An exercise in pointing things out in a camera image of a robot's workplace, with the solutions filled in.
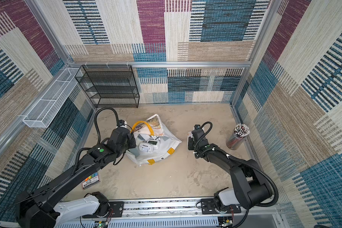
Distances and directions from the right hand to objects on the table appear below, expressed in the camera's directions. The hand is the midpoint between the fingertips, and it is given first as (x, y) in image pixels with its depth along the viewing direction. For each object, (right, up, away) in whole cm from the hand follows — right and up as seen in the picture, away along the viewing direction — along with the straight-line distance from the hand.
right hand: (194, 142), depth 92 cm
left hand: (-35, +6, -13) cm, 38 cm away
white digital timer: (-29, -2, -3) cm, 29 cm away
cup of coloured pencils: (+25, +8, -10) cm, 28 cm away
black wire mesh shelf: (-63, +40, +18) cm, 77 cm away
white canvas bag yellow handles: (-26, +10, -11) cm, 30 cm away
